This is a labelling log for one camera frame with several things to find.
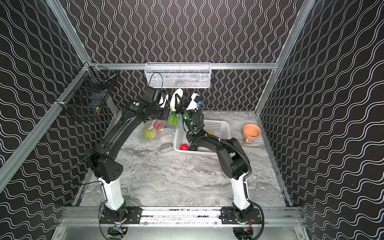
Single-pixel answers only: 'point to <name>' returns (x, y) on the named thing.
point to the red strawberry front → (184, 147)
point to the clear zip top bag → (174, 123)
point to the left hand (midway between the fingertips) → (171, 113)
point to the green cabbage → (150, 134)
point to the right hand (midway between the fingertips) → (177, 95)
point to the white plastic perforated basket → (220, 128)
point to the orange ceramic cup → (251, 132)
